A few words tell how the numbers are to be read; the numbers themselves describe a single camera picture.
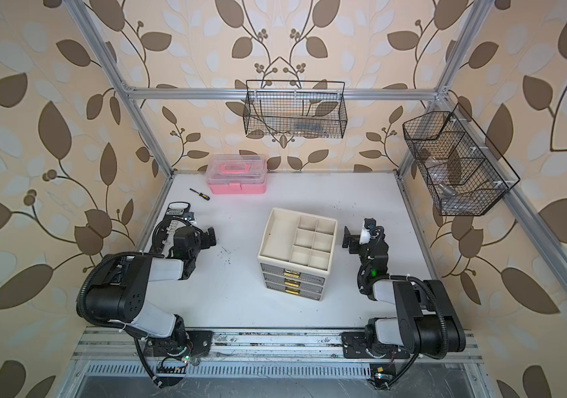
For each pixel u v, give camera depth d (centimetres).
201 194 112
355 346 73
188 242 75
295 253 68
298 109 96
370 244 75
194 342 74
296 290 79
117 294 45
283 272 69
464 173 73
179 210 106
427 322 43
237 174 111
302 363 72
